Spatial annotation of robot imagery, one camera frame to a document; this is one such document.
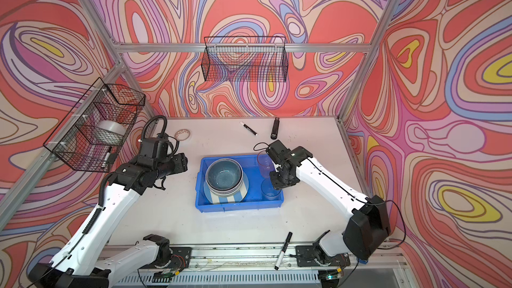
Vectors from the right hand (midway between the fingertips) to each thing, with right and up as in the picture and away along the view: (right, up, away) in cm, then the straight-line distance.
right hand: (282, 187), depth 78 cm
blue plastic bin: (-12, -7, +9) cm, 17 cm away
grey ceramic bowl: (-23, -2, -1) cm, 23 cm away
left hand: (-39, +12, -3) cm, 41 cm away
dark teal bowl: (-25, +4, +8) cm, 26 cm away
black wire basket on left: (-72, +21, -5) cm, 75 cm away
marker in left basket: (-66, +13, -7) cm, 67 cm away
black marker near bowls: (-13, +24, +35) cm, 44 cm away
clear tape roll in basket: (-63, +22, -8) cm, 68 cm away
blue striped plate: (-28, -6, +5) cm, 29 cm away
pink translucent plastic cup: (-6, +8, +14) cm, 18 cm away
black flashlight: (0, +24, +37) cm, 43 cm away
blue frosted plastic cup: (-6, -3, +6) cm, 9 cm away
